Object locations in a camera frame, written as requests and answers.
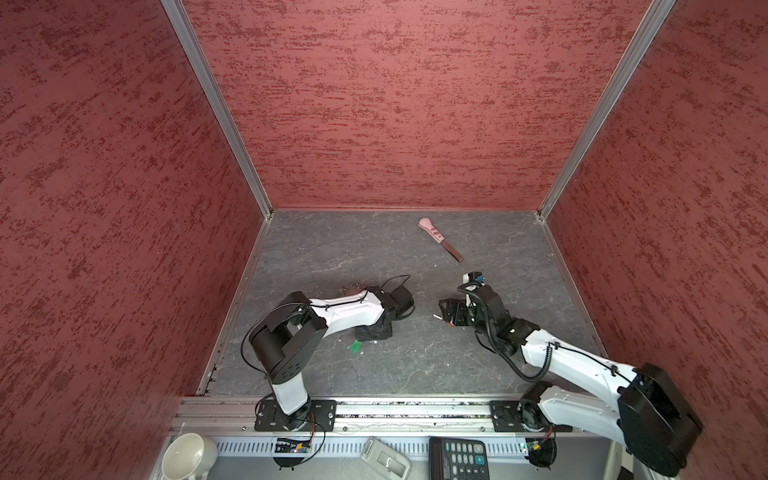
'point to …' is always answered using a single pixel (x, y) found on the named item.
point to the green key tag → (355, 346)
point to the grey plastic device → (386, 459)
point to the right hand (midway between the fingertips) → (448, 309)
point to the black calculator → (453, 458)
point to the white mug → (188, 455)
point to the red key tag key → (450, 323)
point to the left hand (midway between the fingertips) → (371, 339)
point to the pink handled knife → (426, 224)
